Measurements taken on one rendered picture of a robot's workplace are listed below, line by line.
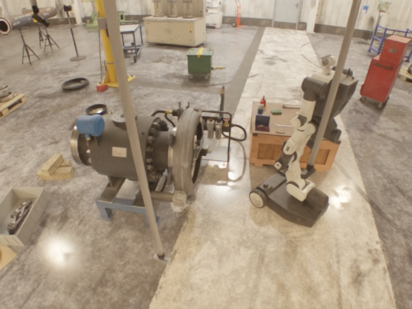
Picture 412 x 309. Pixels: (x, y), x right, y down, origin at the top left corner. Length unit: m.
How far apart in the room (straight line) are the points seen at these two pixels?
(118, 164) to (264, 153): 1.63
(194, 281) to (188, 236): 0.43
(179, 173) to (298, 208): 1.17
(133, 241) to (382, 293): 2.14
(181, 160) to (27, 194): 1.94
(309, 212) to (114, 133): 1.84
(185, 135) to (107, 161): 0.72
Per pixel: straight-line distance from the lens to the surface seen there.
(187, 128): 1.86
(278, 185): 2.55
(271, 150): 2.89
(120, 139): 2.07
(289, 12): 12.31
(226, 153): 3.14
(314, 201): 2.35
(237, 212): 2.48
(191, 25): 7.78
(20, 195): 3.24
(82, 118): 2.06
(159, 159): 2.09
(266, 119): 2.88
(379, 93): 5.29
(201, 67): 5.29
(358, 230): 2.73
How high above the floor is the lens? 1.92
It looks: 38 degrees down
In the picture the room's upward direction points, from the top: straight up
